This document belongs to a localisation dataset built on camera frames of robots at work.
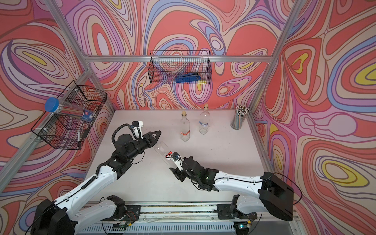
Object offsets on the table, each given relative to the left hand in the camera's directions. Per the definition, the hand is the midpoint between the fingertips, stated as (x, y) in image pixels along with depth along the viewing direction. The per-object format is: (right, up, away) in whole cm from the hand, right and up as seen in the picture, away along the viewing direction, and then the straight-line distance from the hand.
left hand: (162, 133), depth 73 cm
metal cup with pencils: (+48, +13, +22) cm, 55 cm away
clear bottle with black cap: (0, -8, 0) cm, 8 cm away
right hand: (+7, -19, +5) cm, 21 cm away
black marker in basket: (-41, -4, -2) cm, 42 cm away
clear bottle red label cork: (+11, +2, +35) cm, 37 cm away
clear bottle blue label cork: (+25, +7, +27) cm, 37 cm away
